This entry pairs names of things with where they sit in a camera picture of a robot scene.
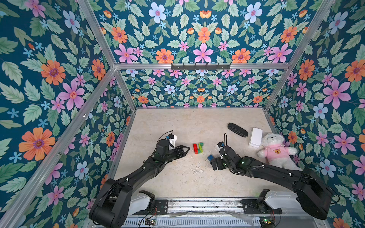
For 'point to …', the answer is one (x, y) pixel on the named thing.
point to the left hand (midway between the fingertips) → (188, 148)
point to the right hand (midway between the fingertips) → (216, 159)
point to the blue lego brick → (210, 157)
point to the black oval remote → (237, 130)
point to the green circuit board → (266, 222)
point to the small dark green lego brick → (202, 144)
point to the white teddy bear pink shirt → (276, 154)
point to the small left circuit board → (149, 222)
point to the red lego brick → (196, 148)
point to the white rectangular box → (255, 137)
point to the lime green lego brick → (200, 147)
